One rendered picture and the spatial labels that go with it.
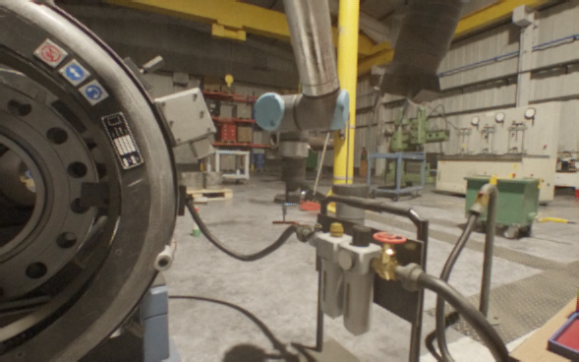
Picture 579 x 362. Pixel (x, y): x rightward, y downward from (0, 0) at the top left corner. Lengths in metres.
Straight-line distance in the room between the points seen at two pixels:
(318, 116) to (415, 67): 0.27
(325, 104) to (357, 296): 0.48
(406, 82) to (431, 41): 0.06
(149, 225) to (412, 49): 0.55
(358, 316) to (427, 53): 0.61
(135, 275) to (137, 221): 0.11
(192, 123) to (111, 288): 0.36
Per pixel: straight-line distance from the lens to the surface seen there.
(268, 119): 0.71
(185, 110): 0.66
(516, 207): 3.21
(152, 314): 1.07
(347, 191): 2.90
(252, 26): 12.79
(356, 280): 0.76
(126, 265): 0.64
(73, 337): 0.69
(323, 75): 0.64
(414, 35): 0.47
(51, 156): 0.74
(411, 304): 0.77
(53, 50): 0.63
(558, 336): 0.49
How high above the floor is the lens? 0.68
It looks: 4 degrees down
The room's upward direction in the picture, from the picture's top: 1 degrees clockwise
